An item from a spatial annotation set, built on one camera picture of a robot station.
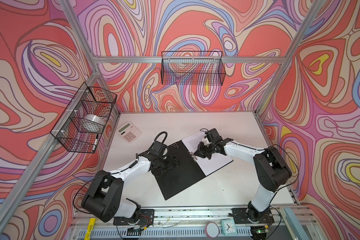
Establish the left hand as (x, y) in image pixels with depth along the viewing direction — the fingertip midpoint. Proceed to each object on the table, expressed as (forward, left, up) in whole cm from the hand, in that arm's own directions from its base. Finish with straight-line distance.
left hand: (176, 165), depth 86 cm
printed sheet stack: (+5, -25, -6) cm, 26 cm away
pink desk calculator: (+26, +34, -2) cm, 43 cm away
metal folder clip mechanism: (+8, -11, -3) cm, 14 cm away
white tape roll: (+12, +41, +27) cm, 50 cm away
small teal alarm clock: (-30, -25, -3) cm, 39 cm away
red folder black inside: (-4, -4, -4) cm, 7 cm away
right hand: (+6, -11, 0) cm, 13 cm away
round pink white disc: (-31, -17, 0) cm, 35 cm away
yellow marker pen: (-29, +40, -3) cm, 49 cm away
